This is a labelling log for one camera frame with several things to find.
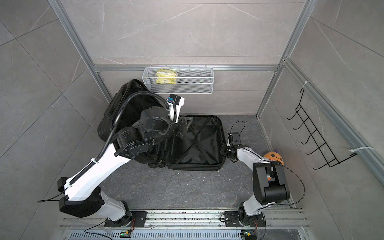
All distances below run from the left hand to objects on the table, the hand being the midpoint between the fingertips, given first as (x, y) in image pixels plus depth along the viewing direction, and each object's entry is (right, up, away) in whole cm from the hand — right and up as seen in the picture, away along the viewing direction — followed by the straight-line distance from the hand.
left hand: (190, 116), depth 57 cm
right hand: (+20, -19, +38) cm, 47 cm away
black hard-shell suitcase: (+6, -17, +38) cm, 42 cm away
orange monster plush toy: (+49, -22, +29) cm, 61 cm away
